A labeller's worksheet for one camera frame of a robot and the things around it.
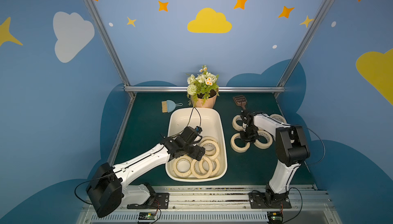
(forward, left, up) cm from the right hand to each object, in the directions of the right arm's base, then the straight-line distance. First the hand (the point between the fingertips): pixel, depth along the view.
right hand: (249, 140), depth 95 cm
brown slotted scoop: (+33, +2, +1) cm, 33 cm away
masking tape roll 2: (-6, +9, +1) cm, 11 cm away
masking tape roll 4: (-23, +42, +2) cm, 48 cm away
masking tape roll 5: (-20, +29, +2) cm, 35 cm away
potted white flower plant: (+18, +31, +25) cm, 44 cm away
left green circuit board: (-43, +54, -2) cm, 69 cm away
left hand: (-11, +31, +11) cm, 35 cm away
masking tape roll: (+19, -23, 0) cm, 30 cm away
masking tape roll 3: (-2, +26, +2) cm, 26 cm away
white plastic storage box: (-19, +23, +4) cm, 30 cm away
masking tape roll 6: (-20, +21, +2) cm, 29 cm away
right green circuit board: (-39, -8, -4) cm, 40 cm away
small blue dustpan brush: (+26, +56, -1) cm, 62 cm away
